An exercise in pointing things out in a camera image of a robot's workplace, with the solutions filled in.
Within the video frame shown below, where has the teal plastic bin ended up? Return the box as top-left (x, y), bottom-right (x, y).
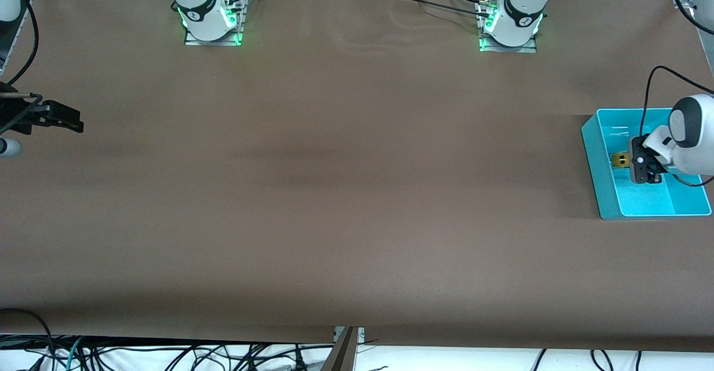
top-left (581, 107), bottom-right (713, 220)

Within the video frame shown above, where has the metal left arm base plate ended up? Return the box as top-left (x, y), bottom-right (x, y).
top-left (479, 34), bottom-right (538, 54)

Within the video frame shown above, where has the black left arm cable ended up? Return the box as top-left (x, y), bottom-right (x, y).
top-left (640, 0), bottom-right (714, 189)

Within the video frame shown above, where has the long black base cable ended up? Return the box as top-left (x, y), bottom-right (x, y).
top-left (385, 0), bottom-right (491, 16)

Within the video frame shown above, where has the black looped floor cable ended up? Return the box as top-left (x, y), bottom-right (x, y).
top-left (0, 308), bottom-right (57, 371)

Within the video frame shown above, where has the brown table cover sheet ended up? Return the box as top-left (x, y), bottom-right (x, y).
top-left (0, 0), bottom-right (714, 353)

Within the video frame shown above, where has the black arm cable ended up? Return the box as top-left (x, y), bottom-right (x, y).
top-left (640, 0), bottom-right (714, 189)
top-left (3, 0), bottom-right (39, 87)

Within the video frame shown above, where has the aluminium profile beam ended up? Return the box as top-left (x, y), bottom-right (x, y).
top-left (321, 326), bottom-right (366, 371)

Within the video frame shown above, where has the teal floor cable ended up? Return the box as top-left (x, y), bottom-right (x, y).
top-left (65, 336), bottom-right (85, 371)

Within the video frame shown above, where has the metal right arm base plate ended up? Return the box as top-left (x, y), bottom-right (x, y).
top-left (184, 24), bottom-right (244, 47)

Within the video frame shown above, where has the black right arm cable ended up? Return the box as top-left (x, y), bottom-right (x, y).
top-left (3, 0), bottom-right (39, 87)

